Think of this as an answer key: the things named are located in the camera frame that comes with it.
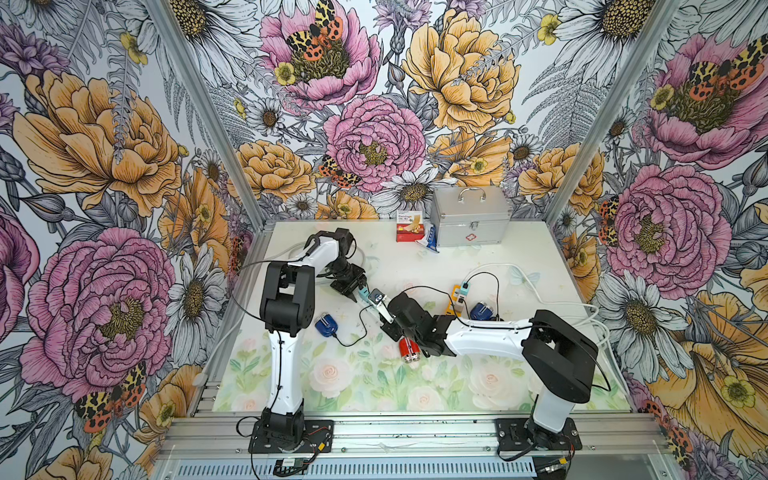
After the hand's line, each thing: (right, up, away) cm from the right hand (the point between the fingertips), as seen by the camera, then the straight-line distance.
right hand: (386, 316), depth 88 cm
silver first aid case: (+31, +32, +24) cm, 50 cm away
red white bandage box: (+8, +28, +28) cm, 41 cm away
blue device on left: (-18, -3, +3) cm, 19 cm away
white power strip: (-2, +7, -13) cm, 15 cm away
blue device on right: (+29, 0, +6) cm, 30 cm away
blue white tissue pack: (+15, +23, +24) cm, 36 cm away
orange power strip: (+20, 0, +7) cm, 21 cm away
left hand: (-8, +4, +9) cm, 13 cm away
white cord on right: (+54, +2, +10) cm, 55 cm away
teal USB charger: (+24, +6, +7) cm, 26 cm away
